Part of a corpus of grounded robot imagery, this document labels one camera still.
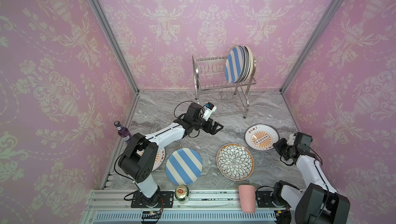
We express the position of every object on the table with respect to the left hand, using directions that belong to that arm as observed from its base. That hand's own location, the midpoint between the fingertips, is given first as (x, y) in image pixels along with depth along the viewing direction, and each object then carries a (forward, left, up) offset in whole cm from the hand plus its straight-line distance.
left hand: (217, 124), depth 84 cm
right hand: (-6, -33, -8) cm, 35 cm away
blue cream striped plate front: (-18, +18, -15) cm, 30 cm away
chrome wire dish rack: (+17, +2, +10) cm, 20 cm away
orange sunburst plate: (-14, +32, -15) cm, 38 cm away
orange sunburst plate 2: (0, -28, -13) cm, 31 cm away
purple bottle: (-4, +52, -3) cm, 52 cm away
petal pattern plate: (-15, -10, -14) cm, 23 cm away
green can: (-33, +17, -5) cm, 37 cm away
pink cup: (-33, -13, -9) cm, 37 cm away
